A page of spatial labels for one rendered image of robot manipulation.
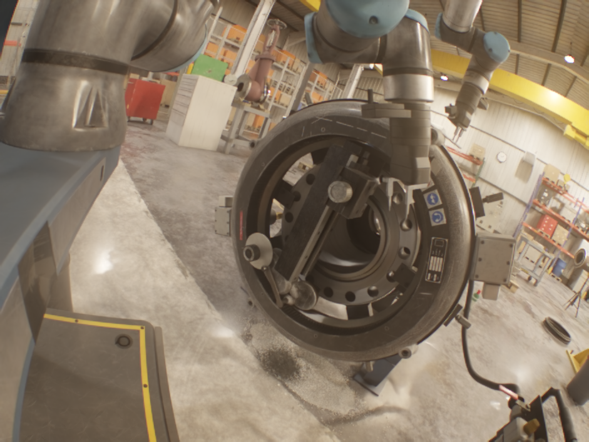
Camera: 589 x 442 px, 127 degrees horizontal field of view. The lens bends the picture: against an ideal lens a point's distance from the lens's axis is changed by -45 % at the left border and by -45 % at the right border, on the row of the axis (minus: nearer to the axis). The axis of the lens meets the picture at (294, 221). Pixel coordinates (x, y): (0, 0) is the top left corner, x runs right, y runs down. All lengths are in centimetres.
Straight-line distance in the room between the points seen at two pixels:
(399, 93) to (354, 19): 19
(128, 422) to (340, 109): 82
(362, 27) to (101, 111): 29
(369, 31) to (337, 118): 40
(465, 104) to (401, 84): 51
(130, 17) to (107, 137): 14
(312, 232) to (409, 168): 32
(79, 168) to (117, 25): 16
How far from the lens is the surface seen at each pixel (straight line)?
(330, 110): 70
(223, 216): 97
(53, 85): 31
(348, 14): 29
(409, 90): 45
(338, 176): 57
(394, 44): 46
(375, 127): 64
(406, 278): 75
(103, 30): 32
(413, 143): 46
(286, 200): 88
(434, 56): 1312
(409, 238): 73
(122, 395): 59
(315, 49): 43
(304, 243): 69
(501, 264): 65
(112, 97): 34
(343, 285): 83
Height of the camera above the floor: 84
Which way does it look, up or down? 19 degrees down
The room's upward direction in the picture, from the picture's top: 22 degrees clockwise
